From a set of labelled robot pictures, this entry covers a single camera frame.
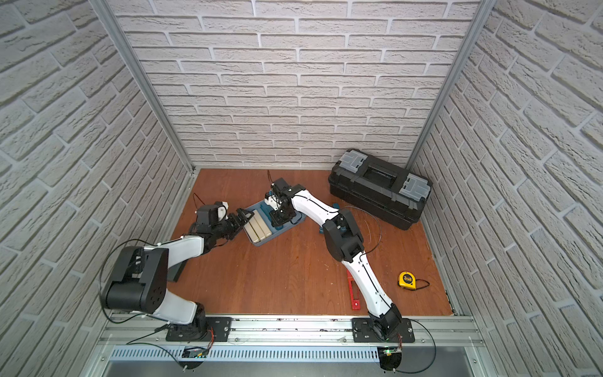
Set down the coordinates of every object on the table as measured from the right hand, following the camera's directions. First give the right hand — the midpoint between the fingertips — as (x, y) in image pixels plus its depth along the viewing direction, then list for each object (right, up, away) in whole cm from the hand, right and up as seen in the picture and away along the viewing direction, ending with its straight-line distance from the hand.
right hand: (279, 221), depth 98 cm
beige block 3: (-5, -4, -5) cm, 8 cm away
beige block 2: (-9, -2, -4) cm, 10 cm away
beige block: (-11, -4, -6) cm, 13 cm away
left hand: (-10, +3, -6) cm, 13 cm away
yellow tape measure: (+49, -19, -15) cm, 55 cm away
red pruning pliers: (+29, -25, -21) cm, 44 cm away
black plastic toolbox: (+41, +14, -8) cm, 44 cm away
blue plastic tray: (-1, -4, -4) cm, 5 cm away
